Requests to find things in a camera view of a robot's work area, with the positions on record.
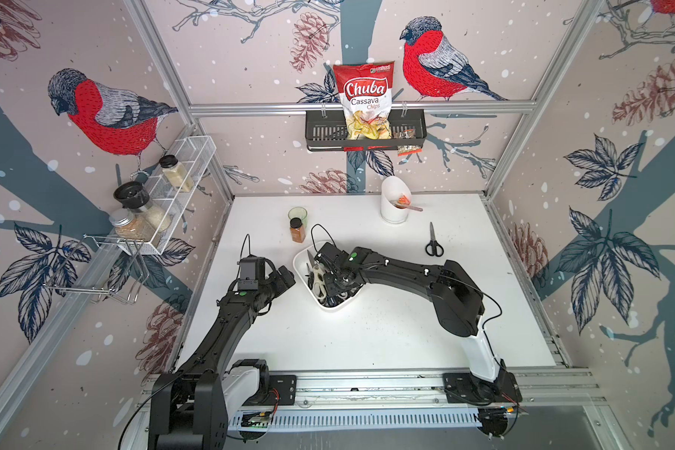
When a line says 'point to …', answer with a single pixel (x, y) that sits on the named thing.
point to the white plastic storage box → (300, 253)
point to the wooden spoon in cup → (405, 206)
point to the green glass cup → (298, 212)
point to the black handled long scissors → (332, 301)
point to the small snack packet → (407, 134)
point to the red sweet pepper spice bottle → (298, 230)
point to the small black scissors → (434, 247)
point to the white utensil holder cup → (392, 188)
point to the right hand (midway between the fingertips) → (332, 286)
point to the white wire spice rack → (168, 197)
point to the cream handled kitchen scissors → (319, 286)
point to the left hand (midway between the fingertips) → (288, 274)
